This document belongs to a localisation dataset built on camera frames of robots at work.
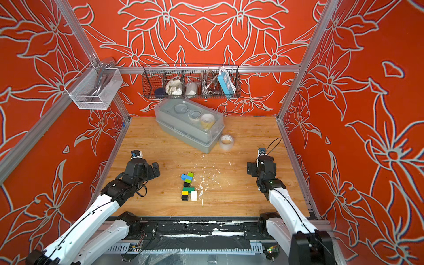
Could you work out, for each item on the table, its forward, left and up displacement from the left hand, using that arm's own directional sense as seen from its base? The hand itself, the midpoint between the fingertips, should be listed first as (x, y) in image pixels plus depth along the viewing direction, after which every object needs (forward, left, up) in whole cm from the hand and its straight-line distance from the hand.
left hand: (150, 165), depth 80 cm
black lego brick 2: (-11, -18, -11) cm, 24 cm away
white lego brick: (-10, -23, -11) cm, 27 cm away
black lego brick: (-4, -18, -11) cm, 22 cm away
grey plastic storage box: (+24, -20, +6) cm, 32 cm away
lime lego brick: (+2, -19, -11) cm, 22 cm away
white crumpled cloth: (+39, -7, +19) cm, 44 cm away
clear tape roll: (+26, -39, -11) cm, 48 cm away
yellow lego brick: (-9, -18, -11) cm, 23 cm away
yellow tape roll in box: (+29, -26, +4) cm, 40 cm away
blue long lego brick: (0, -16, -11) cm, 19 cm away
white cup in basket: (+41, -16, +17) cm, 48 cm away
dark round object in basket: (+40, +3, +15) cm, 43 cm away
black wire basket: (+51, -14, +17) cm, 55 cm away
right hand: (+8, -55, -3) cm, 55 cm away
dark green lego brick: (-6, -20, -12) cm, 24 cm away
